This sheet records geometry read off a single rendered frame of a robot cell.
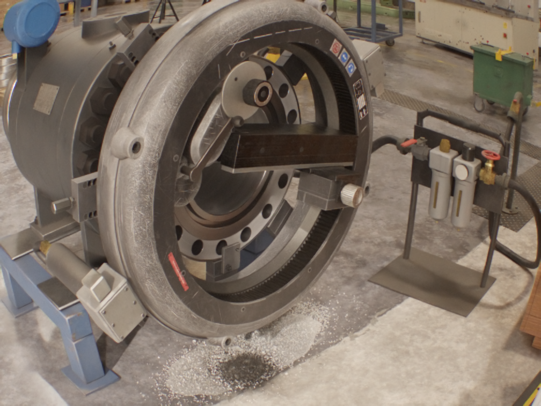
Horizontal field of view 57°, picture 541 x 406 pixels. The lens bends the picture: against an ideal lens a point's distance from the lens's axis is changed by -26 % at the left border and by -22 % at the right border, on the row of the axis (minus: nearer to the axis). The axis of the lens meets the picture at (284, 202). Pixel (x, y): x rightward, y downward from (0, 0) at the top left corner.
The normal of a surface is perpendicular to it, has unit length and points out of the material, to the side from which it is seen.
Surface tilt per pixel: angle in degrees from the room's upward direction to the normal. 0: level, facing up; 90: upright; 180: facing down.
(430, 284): 0
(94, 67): 42
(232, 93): 90
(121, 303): 90
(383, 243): 0
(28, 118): 76
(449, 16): 90
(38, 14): 90
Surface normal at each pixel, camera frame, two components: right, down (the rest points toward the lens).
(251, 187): -0.39, -0.51
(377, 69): 0.77, 0.29
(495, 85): -0.59, 0.32
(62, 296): 0.04, -0.91
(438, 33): -0.83, 0.20
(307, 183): -0.62, 0.08
